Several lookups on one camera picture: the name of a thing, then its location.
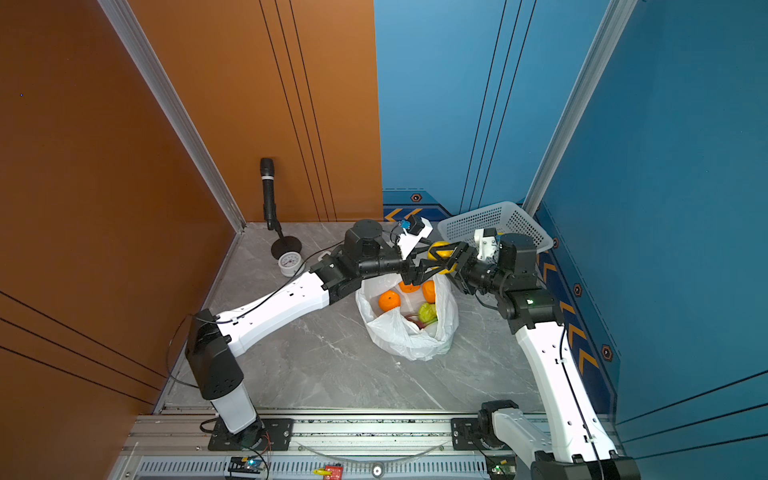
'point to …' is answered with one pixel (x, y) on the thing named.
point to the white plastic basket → (504, 218)
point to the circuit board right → (502, 466)
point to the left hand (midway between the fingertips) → (442, 253)
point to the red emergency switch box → (330, 472)
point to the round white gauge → (290, 263)
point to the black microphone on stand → (283, 244)
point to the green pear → (427, 313)
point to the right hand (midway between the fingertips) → (433, 259)
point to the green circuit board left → (245, 465)
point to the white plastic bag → (391, 334)
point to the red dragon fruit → (415, 319)
